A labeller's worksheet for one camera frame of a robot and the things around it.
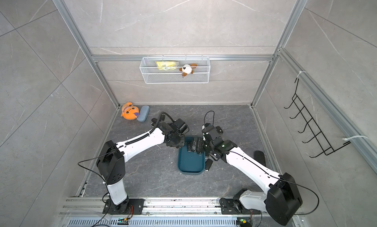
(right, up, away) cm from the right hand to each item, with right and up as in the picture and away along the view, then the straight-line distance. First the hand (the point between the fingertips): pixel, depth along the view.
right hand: (197, 143), depth 82 cm
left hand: (-9, 0, +5) cm, 11 cm away
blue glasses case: (-41, +18, +29) cm, 53 cm away
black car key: (+6, -14, +4) cm, 16 cm away
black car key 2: (-32, +12, +27) cm, 44 cm away
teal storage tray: (-4, -13, +6) cm, 15 cm away
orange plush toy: (-49, +19, +23) cm, 57 cm away
